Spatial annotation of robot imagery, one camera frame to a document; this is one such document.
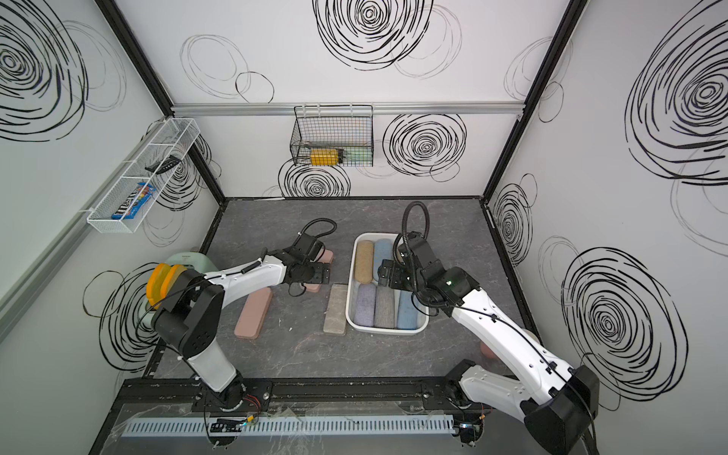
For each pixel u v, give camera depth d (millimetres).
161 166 757
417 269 549
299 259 707
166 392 752
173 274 719
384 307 866
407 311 855
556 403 372
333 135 989
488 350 469
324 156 874
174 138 914
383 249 957
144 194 719
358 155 868
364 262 936
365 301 866
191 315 465
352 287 877
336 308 863
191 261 830
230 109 922
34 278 537
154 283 702
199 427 769
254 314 859
